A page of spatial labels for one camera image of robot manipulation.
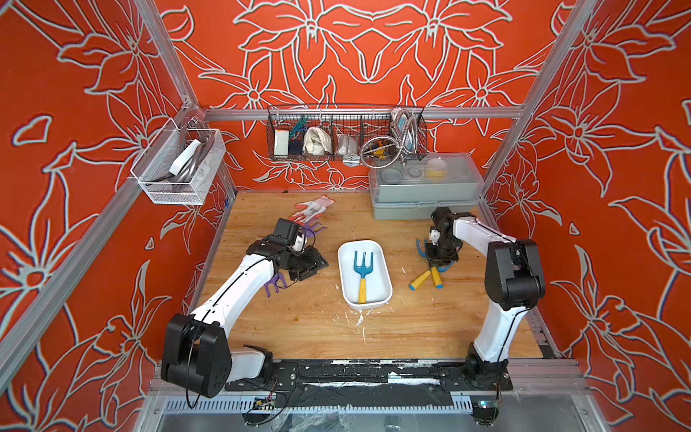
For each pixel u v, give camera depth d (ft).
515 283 1.66
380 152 2.89
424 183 3.38
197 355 1.32
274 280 2.94
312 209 3.72
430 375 2.44
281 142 2.96
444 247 2.66
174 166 2.28
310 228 3.53
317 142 2.95
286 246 2.24
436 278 2.94
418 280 2.98
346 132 3.13
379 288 2.95
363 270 3.10
